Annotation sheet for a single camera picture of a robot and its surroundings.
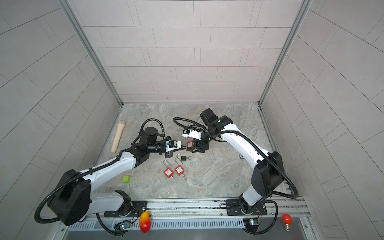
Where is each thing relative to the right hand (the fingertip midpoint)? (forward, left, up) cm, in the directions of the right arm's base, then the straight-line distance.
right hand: (193, 145), depth 76 cm
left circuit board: (-30, +33, -13) cm, 47 cm away
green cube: (-10, +37, -13) cm, 40 cm away
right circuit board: (-33, -25, -18) cm, 45 cm away
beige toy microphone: (+24, +49, -11) cm, 55 cm away
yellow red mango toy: (-29, +23, -13) cm, 40 cm away
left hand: (0, +3, +1) cm, 3 cm away
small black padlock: (+1, +7, -16) cm, 18 cm away
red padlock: (-8, +15, -14) cm, 22 cm away
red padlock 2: (-7, +9, -15) cm, 19 cm away
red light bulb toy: (-32, -40, -15) cm, 54 cm away
